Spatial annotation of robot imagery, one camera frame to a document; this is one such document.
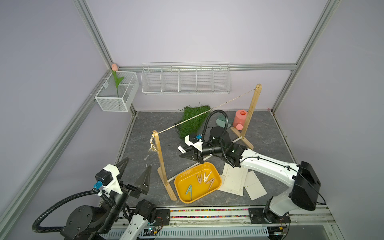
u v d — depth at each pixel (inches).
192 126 41.5
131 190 16.7
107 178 15.2
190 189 31.8
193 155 23.7
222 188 32.5
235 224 28.6
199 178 33.3
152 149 21.2
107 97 32.7
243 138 40.3
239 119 40.2
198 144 22.5
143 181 17.7
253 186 32.8
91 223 12.9
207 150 24.0
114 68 35.1
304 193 16.1
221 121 45.0
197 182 33.1
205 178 33.4
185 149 25.4
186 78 38.8
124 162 20.1
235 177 34.9
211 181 33.2
